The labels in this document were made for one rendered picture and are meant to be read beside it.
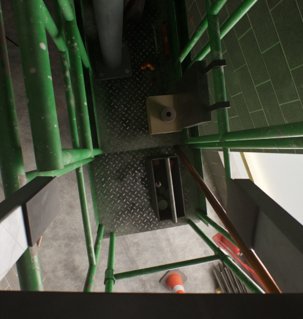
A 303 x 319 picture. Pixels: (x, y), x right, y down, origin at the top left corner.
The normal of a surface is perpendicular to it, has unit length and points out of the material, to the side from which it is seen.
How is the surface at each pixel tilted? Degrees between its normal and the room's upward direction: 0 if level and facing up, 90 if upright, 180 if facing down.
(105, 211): 0
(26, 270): 9
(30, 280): 27
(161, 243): 0
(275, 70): 90
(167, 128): 0
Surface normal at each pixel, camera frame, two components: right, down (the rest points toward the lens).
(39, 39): 0.80, -0.05
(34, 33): 0.58, -0.01
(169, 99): 0.14, 0.05
